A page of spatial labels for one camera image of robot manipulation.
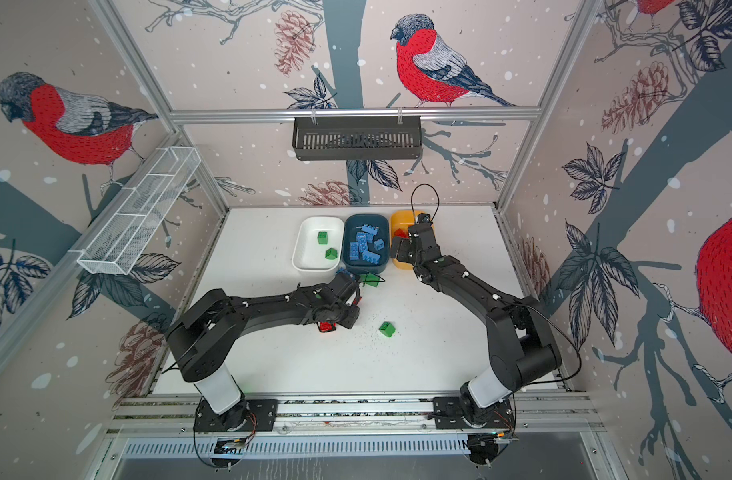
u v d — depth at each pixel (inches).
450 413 28.7
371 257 40.5
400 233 43.3
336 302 28.0
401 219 45.4
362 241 42.3
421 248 26.9
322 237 42.1
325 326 32.2
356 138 42.0
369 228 43.5
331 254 40.8
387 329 34.1
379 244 42.0
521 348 17.5
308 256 41.9
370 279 38.3
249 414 28.6
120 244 28.1
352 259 40.8
